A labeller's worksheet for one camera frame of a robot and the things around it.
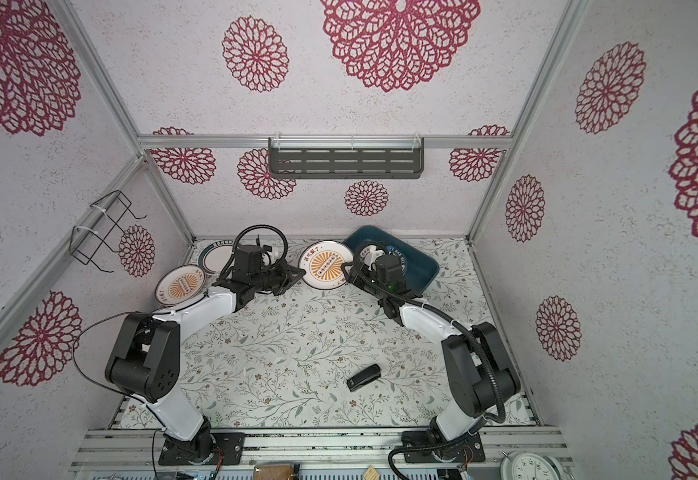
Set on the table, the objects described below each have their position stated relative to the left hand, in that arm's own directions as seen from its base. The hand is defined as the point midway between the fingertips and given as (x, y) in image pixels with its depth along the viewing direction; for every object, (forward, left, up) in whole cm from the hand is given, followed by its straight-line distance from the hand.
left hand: (306, 274), depth 89 cm
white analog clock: (-48, -54, -12) cm, 73 cm away
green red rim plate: (+22, +39, -15) cm, 47 cm away
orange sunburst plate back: (+4, -5, +1) cm, 6 cm away
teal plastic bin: (+12, -38, -12) cm, 41 cm away
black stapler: (-27, -17, -12) cm, 34 cm away
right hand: (+1, -12, +4) cm, 13 cm away
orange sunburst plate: (+9, +47, -15) cm, 50 cm away
